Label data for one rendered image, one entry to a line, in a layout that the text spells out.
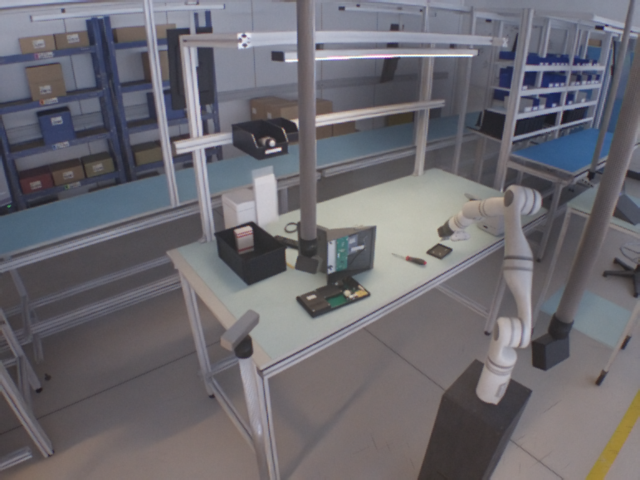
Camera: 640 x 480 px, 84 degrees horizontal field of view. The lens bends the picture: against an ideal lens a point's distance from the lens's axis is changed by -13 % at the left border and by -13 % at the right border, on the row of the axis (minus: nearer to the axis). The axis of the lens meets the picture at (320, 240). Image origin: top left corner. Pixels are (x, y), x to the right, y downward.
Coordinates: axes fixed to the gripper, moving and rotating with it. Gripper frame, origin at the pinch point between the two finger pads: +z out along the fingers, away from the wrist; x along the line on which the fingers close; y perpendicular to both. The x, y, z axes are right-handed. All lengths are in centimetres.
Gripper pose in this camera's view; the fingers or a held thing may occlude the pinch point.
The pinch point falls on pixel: (440, 241)
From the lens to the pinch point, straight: 196.0
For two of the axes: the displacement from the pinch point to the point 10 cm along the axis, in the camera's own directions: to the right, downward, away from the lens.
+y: -1.5, -9.5, 2.6
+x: -9.8, 1.0, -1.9
